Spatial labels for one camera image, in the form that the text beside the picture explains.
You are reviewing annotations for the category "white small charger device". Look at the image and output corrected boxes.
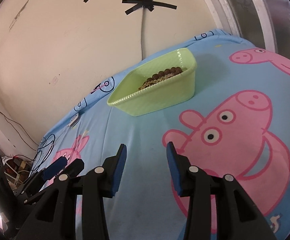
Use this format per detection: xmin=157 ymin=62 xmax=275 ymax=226
xmin=68 ymin=113 xmax=80 ymax=127

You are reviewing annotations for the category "blue Peppa Pig bedsheet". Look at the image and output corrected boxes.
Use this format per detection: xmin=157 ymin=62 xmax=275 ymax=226
xmin=35 ymin=29 xmax=290 ymax=239

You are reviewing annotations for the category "green plastic tray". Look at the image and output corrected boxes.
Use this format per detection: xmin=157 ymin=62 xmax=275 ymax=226
xmin=107 ymin=48 xmax=197 ymax=116

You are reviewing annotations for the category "black tape cross lower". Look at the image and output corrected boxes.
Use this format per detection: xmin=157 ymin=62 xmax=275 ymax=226
xmin=122 ymin=0 xmax=177 ymax=15

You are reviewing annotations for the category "brown wooden bead bracelet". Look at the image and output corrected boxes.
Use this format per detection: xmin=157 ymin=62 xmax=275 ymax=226
xmin=137 ymin=65 xmax=183 ymax=91

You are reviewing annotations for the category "grey power cable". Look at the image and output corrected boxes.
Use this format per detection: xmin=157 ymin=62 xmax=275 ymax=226
xmin=139 ymin=0 xmax=145 ymax=60

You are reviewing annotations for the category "white window frame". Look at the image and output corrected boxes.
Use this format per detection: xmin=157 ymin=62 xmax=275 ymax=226
xmin=204 ymin=0 xmax=290 ymax=58

